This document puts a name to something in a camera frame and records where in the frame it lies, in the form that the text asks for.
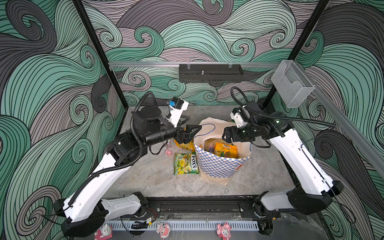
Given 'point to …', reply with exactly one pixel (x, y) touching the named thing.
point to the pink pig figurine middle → (164, 229)
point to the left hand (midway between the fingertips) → (196, 121)
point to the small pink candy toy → (168, 152)
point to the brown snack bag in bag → (209, 143)
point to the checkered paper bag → (213, 167)
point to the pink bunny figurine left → (105, 232)
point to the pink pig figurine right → (223, 231)
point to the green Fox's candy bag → (185, 163)
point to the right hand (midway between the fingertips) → (230, 137)
